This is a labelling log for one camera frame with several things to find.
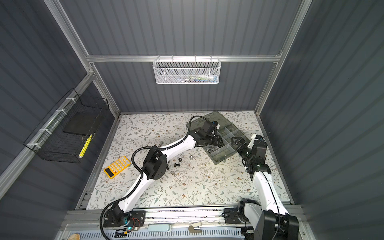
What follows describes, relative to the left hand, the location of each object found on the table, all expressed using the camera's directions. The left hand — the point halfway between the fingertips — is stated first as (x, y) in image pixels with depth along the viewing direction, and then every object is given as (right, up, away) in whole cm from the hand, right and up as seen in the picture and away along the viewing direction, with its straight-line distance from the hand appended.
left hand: (221, 140), depth 95 cm
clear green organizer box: (+4, +7, +11) cm, 14 cm away
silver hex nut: (-20, -11, +1) cm, 23 cm away
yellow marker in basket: (-68, 0, -26) cm, 73 cm away
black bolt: (-28, -15, -3) cm, 32 cm away
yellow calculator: (-64, -16, -5) cm, 67 cm away
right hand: (+7, 0, -12) cm, 14 cm away
